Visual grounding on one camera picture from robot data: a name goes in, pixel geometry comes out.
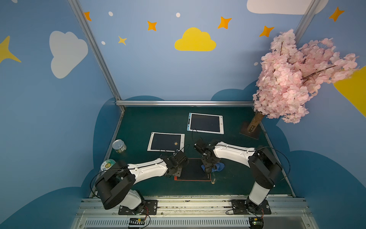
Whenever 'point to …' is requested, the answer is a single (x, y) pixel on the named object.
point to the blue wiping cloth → (219, 166)
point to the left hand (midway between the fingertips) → (177, 167)
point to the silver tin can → (119, 145)
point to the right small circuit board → (256, 223)
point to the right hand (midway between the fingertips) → (210, 161)
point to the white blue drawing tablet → (205, 123)
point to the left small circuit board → (137, 221)
